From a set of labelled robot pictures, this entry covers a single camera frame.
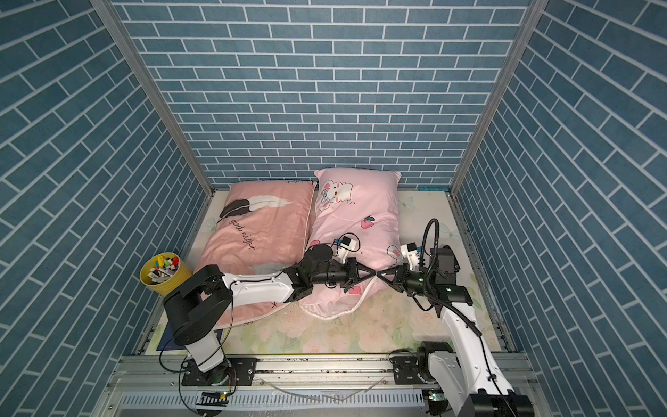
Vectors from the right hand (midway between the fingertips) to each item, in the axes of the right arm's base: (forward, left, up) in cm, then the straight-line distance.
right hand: (381, 276), depth 76 cm
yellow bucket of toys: (-2, +67, -4) cm, 67 cm away
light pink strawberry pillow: (+34, +7, -6) cm, 35 cm away
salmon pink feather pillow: (+21, +46, -9) cm, 52 cm away
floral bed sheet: (-9, -7, -17) cm, 21 cm away
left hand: (-1, 0, +1) cm, 2 cm away
